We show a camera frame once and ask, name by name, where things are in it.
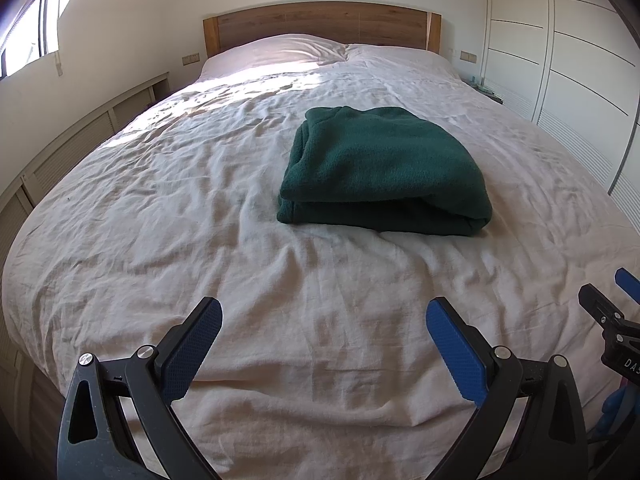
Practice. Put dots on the white bed duvet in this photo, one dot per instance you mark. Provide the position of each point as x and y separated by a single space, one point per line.
323 368

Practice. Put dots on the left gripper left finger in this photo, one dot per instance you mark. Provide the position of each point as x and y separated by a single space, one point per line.
95 441

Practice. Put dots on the dark nightstand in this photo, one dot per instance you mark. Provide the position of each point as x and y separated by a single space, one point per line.
475 84

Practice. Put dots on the window with bars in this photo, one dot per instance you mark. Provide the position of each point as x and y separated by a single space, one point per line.
33 36

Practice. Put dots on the beige wall switch plate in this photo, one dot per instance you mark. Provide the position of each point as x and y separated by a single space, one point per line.
468 57

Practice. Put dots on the white built-in wardrobe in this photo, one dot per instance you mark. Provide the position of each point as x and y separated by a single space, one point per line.
572 68

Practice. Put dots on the white pillow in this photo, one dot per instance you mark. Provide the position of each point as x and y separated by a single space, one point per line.
400 57
284 49

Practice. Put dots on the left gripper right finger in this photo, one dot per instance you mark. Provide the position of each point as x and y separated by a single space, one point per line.
550 440

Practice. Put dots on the green knitted sweater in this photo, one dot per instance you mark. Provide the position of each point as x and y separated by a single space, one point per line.
382 169

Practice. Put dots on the louvered radiator cover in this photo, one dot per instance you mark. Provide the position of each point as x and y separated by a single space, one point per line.
68 149

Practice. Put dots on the wooden headboard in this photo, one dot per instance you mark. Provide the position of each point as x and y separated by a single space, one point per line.
348 22

